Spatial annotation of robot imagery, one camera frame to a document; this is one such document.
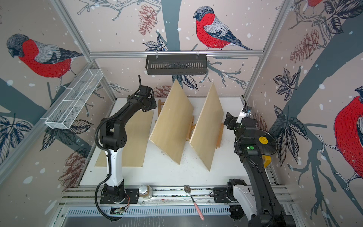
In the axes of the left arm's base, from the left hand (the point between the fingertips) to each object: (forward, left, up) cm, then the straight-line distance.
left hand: (156, 102), depth 101 cm
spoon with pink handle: (-53, -23, -14) cm, 60 cm away
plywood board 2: (-32, -32, +10) cm, 47 cm away
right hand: (-21, -49, +14) cm, 55 cm away
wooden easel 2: (-17, -25, -7) cm, 31 cm away
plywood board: (-29, -13, +8) cm, 33 cm away
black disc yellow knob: (-33, -68, +1) cm, 76 cm away
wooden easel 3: (-23, -45, -8) cm, 51 cm away
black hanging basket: (+24, -14, +15) cm, 32 cm away
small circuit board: (-63, +14, -13) cm, 66 cm away
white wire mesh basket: (-23, +44, +17) cm, 53 cm away
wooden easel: (+8, 0, -9) cm, 12 cm away
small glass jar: (-57, -2, -1) cm, 57 cm away
